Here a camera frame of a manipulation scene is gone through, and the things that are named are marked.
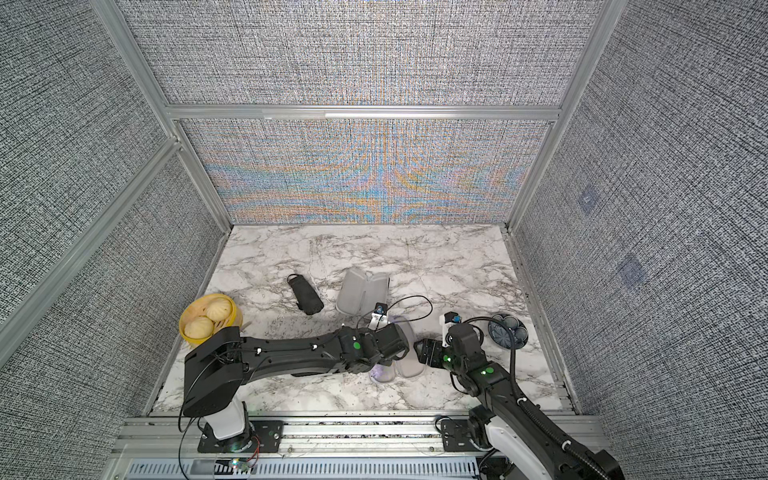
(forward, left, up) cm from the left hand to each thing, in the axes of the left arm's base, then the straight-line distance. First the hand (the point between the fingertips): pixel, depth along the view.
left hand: (392, 345), depth 82 cm
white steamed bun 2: (+14, +52, -1) cm, 54 cm away
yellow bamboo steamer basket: (+13, +55, -3) cm, 57 cm away
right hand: (+2, -9, -2) cm, 9 cm away
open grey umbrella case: (+22, +10, -7) cm, 25 cm away
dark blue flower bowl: (+4, -33, -6) cm, 34 cm away
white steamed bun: (+8, +55, -1) cm, 56 cm away
